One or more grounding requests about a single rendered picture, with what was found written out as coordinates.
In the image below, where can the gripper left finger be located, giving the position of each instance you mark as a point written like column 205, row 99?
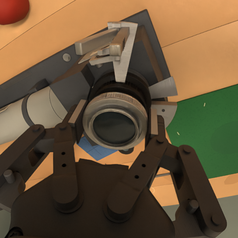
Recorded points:
column 63, row 163

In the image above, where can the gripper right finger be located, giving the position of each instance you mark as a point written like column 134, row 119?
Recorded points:
column 163, row 161

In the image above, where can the green felt mat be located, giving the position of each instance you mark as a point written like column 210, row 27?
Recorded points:
column 206, row 141

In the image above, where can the pale grey collimator tube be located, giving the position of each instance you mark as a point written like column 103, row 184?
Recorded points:
column 39, row 111

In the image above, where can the dark grey collimator base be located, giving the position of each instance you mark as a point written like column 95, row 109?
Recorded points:
column 148, row 61

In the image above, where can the blue paper sheet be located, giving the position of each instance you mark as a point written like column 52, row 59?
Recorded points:
column 96, row 150

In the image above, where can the grey quarter-round plate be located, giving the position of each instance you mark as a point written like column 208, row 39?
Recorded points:
column 166, row 111

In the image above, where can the grey wedge block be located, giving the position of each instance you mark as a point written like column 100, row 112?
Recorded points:
column 164, row 87

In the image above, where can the silver clamp lever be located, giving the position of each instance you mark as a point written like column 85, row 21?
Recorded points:
column 94, row 41

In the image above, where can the red round object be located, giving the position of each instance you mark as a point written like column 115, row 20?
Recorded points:
column 12, row 10

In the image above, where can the silver angled bracket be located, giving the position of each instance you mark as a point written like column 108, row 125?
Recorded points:
column 126, row 52

